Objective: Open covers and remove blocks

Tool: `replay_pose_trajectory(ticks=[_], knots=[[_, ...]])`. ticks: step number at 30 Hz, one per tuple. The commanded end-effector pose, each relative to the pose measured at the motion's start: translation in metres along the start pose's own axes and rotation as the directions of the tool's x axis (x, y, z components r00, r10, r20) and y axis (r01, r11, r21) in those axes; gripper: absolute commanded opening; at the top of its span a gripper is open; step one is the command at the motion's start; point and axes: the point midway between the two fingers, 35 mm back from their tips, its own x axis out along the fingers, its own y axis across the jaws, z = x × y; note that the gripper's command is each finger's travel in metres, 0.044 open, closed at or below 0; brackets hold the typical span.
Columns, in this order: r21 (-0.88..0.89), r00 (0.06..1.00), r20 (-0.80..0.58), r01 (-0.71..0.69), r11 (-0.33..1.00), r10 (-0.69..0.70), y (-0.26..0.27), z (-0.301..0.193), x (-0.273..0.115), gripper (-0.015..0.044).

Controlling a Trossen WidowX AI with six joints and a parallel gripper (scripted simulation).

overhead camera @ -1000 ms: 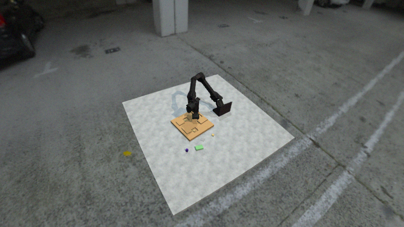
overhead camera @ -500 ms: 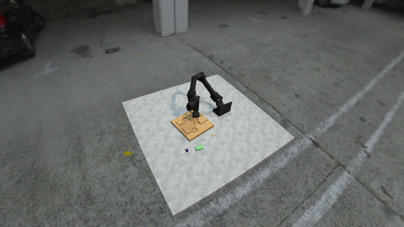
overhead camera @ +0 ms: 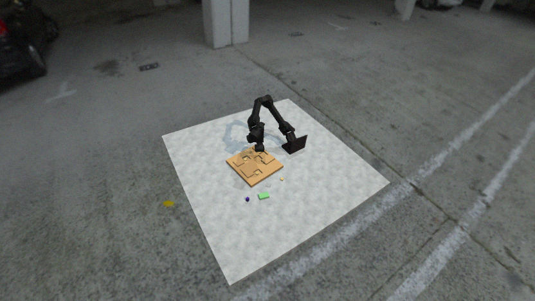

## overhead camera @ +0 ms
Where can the tan board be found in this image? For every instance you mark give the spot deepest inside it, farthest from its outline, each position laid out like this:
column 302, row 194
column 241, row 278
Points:
column 261, row 162

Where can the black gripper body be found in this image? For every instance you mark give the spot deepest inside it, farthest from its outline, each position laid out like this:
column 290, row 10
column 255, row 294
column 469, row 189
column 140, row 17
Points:
column 259, row 147

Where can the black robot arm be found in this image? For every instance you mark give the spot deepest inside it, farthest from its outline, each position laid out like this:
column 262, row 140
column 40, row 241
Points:
column 258, row 130

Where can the light green rectangular block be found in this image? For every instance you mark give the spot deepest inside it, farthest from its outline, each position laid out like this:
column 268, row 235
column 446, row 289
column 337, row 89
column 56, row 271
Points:
column 263, row 195

